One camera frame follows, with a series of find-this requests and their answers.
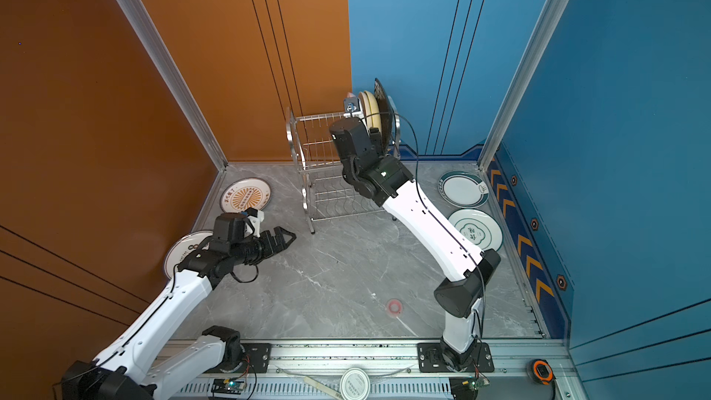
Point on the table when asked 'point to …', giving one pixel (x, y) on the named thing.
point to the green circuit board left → (228, 385)
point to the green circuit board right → (466, 388)
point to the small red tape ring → (399, 305)
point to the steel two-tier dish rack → (326, 193)
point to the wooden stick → (336, 395)
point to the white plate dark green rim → (464, 189)
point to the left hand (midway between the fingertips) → (287, 239)
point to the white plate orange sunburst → (243, 193)
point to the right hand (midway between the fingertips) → (359, 131)
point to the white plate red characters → (181, 247)
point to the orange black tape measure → (540, 371)
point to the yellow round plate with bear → (374, 110)
